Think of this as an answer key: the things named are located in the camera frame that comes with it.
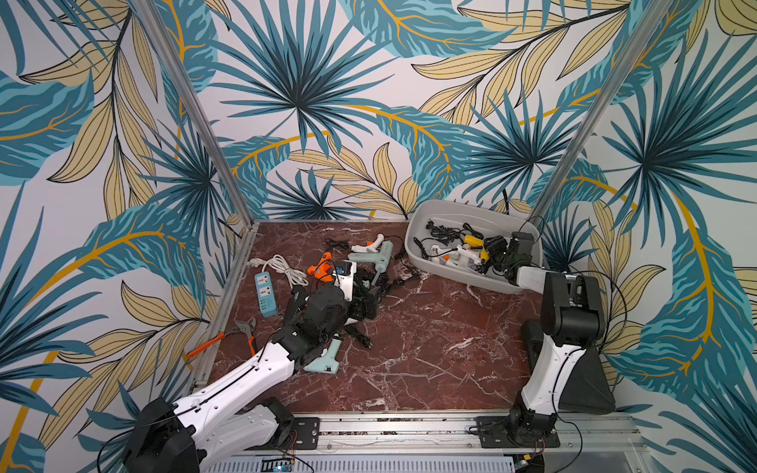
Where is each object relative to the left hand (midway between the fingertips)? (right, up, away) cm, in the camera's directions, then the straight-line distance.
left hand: (363, 289), depth 77 cm
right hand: (+43, +13, +26) cm, 52 cm away
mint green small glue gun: (-11, -22, +6) cm, 25 cm away
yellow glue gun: (+40, +13, +30) cm, 51 cm away
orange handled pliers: (-37, -14, +13) cm, 42 cm away
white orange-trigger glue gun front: (+30, +8, +29) cm, 42 cm away
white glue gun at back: (0, +11, +31) cm, 33 cm away
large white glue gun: (+34, +8, +27) cm, 44 cm away
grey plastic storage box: (+47, +22, +39) cm, 65 cm away
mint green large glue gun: (+5, +7, +24) cm, 26 cm away
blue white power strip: (-32, -4, +18) cm, 37 cm away
